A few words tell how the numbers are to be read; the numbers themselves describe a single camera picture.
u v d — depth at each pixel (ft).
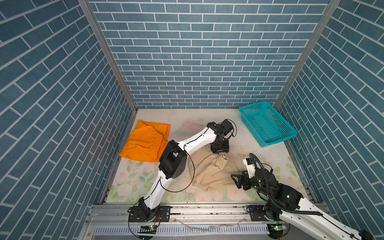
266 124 3.68
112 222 2.41
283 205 1.76
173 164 1.75
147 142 3.15
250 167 2.25
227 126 2.43
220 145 2.49
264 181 1.80
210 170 2.64
